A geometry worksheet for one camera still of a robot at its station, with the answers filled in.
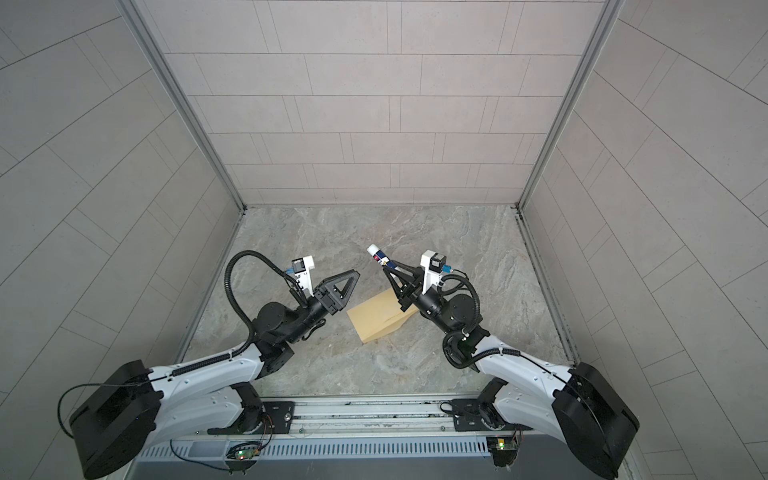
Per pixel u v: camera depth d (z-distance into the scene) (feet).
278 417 2.33
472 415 2.33
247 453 2.11
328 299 1.96
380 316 2.92
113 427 1.29
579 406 1.31
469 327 1.78
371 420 2.34
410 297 1.99
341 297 1.97
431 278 2.00
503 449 2.23
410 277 2.08
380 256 2.18
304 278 2.07
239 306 1.64
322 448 3.45
